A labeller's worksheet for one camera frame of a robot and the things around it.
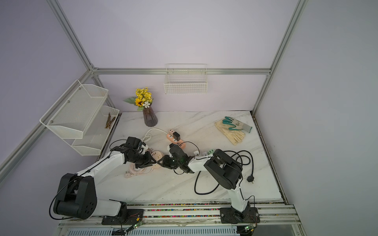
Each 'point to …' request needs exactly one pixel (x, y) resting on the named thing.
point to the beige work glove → (236, 136)
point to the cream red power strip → (202, 158)
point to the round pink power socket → (156, 155)
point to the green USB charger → (210, 152)
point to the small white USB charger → (204, 154)
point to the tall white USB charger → (196, 152)
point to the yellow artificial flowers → (143, 99)
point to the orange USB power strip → (180, 142)
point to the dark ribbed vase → (150, 118)
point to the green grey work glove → (239, 125)
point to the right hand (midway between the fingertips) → (161, 164)
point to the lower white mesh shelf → (96, 134)
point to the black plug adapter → (176, 136)
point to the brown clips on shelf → (109, 121)
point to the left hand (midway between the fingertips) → (154, 164)
